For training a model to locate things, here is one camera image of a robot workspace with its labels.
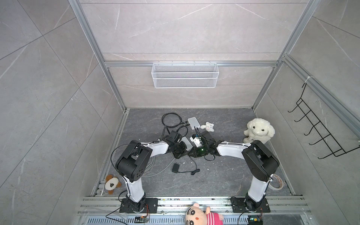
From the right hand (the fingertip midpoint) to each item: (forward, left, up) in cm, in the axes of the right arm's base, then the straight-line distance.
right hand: (189, 153), depth 91 cm
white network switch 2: (+7, 0, 0) cm, 7 cm away
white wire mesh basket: (+48, +1, +28) cm, 56 cm away
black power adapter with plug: (0, -10, +20) cm, 23 cm away
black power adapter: (-10, +9, -1) cm, 13 cm away
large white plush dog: (+7, -44, +15) cm, 47 cm away
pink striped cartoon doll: (-35, -2, +6) cm, 35 cm away
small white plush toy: (+21, -16, +1) cm, 26 cm away
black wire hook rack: (-13, -63, +29) cm, 71 cm away
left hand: (+2, -1, +1) cm, 3 cm away
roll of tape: (-22, -49, -2) cm, 54 cm away
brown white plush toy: (-18, +45, +2) cm, 48 cm away
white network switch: (+26, -5, 0) cm, 26 cm away
